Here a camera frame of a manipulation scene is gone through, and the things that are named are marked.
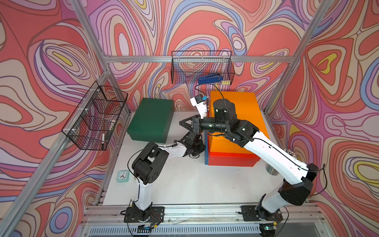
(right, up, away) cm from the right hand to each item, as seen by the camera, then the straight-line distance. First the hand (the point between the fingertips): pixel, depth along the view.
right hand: (181, 127), depth 61 cm
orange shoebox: (+33, +9, +13) cm, 36 cm away
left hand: (+15, -14, +33) cm, 39 cm away
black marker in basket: (-40, -7, +11) cm, 42 cm away
